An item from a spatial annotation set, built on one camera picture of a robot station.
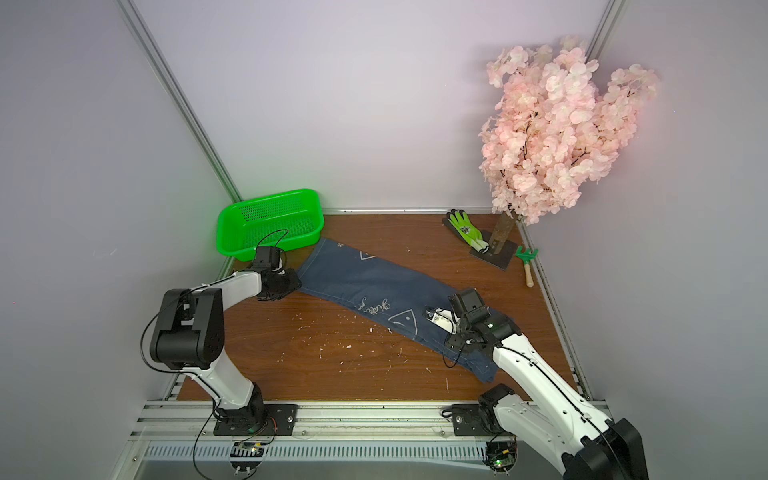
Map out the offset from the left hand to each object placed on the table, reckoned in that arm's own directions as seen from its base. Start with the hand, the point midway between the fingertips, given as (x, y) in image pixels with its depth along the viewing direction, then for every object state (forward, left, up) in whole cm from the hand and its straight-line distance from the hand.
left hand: (301, 280), depth 98 cm
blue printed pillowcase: (-5, -31, 0) cm, 31 cm away
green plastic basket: (+28, +13, -1) cm, 31 cm away
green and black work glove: (+28, -58, -1) cm, 64 cm away
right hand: (-16, -51, +8) cm, 54 cm away
